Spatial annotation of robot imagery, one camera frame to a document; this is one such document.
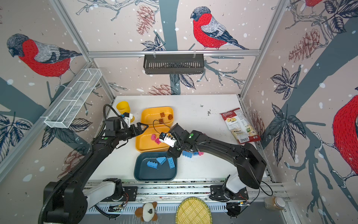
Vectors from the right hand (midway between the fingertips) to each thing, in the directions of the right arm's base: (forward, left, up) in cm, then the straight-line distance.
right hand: (171, 147), depth 80 cm
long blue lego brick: (-8, +12, -8) cm, 16 cm away
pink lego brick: (+11, +14, -9) cm, 20 cm away
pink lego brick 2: (+8, +11, -9) cm, 16 cm away
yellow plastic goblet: (+28, +37, +3) cm, 46 cm away
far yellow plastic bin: (+29, +15, -10) cm, 34 cm away
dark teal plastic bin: (-12, +17, -11) cm, 23 cm away
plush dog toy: (-31, +9, -7) cm, 33 cm away
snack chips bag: (+19, -48, -9) cm, 52 cm away
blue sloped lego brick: (-5, +6, -8) cm, 12 cm away
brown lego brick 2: (+25, +11, -9) cm, 29 cm away
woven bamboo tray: (-29, -13, -10) cm, 33 cm away
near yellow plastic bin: (+6, +19, -9) cm, 22 cm away
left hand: (+10, +16, +8) cm, 20 cm away
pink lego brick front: (+1, -18, -10) cm, 20 cm away
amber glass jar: (-25, -51, 0) cm, 57 cm away
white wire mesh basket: (+8, +57, +21) cm, 61 cm away
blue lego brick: (-6, 0, -10) cm, 12 cm away
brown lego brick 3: (+27, +4, -7) cm, 28 cm away
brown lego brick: (+30, +11, -9) cm, 33 cm away
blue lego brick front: (0, -10, -9) cm, 13 cm away
